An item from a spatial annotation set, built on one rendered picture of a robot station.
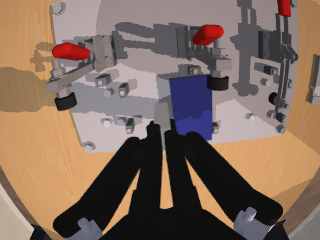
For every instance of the blue rectangular plate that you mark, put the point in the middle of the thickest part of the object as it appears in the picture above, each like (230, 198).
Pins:
(192, 104)

